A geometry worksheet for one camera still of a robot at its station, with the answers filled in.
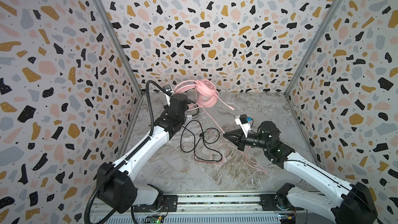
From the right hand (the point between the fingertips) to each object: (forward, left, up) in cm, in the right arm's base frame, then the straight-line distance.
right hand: (223, 134), depth 68 cm
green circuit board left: (-30, +32, -27) cm, 52 cm away
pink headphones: (+16, +7, +9) cm, 20 cm away
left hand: (+19, +23, +5) cm, 30 cm away
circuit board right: (-27, -30, -27) cm, 49 cm away
